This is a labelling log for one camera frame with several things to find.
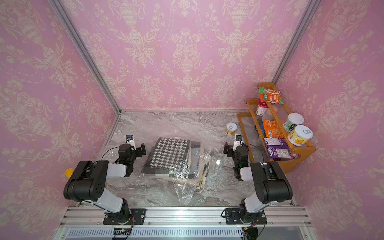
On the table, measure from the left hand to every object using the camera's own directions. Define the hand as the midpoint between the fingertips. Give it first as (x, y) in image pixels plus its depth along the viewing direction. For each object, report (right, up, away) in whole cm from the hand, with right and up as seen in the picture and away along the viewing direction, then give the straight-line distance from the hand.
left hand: (136, 144), depth 96 cm
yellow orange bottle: (-16, -7, -33) cm, 37 cm away
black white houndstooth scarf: (+24, -5, -16) cm, 29 cm away
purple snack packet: (+82, 0, -16) cm, 84 cm away
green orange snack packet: (+81, +29, -12) cm, 86 cm away
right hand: (+63, +2, -2) cm, 63 cm away
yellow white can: (+84, +8, -31) cm, 90 cm away
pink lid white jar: (+79, +23, -4) cm, 82 cm away
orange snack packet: (+82, +10, -9) cm, 83 cm away
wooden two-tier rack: (+80, +10, +13) cm, 81 cm away
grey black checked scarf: (+38, -1, -10) cm, 39 cm away
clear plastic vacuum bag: (+34, -20, -25) cm, 47 cm away
